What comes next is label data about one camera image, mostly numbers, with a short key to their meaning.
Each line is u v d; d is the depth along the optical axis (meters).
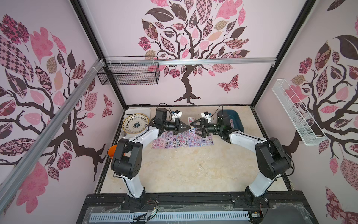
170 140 0.98
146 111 1.17
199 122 0.75
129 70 0.95
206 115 0.83
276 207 0.72
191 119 0.85
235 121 1.09
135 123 1.07
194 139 0.80
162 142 0.98
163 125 0.75
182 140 0.98
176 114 0.83
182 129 0.79
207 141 0.98
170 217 0.70
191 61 0.95
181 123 0.79
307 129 0.73
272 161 0.47
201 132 0.85
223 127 0.72
